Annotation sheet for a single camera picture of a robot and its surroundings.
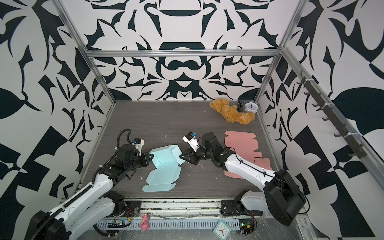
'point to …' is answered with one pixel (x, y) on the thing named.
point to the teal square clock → (222, 230)
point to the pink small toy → (144, 225)
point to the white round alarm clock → (251, 107)
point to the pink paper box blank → (244, 144)
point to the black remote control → (240, 106)
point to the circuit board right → (246, 226)
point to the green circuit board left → (116, 223)
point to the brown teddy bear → (230, 112)
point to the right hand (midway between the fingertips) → (181, 155)
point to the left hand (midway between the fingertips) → (153, 153)
